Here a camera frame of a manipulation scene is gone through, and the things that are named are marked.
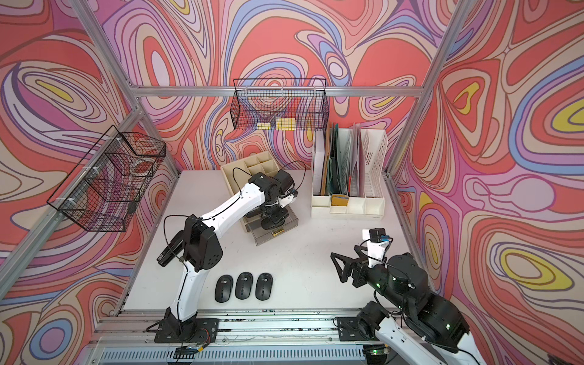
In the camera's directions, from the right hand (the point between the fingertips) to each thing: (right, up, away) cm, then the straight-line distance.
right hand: (344, 258), depth 62 cm
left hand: (-20, +8, +27) cm, 35 cm away
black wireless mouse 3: (-25, -15, +18) cm, 34 cm away
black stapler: (-64, -6, +29) cm, 71 cm away
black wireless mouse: (-40, -16, +18) cm, 47 cm away
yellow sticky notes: (-19, +46, +29) cm, 58 cm away
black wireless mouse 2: (-32, -15, +18) cm, 40 cm away
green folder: (+3, +22, +31) cm, 38 cm away
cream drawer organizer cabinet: (-35, +26, +21) cm, 48 cm away
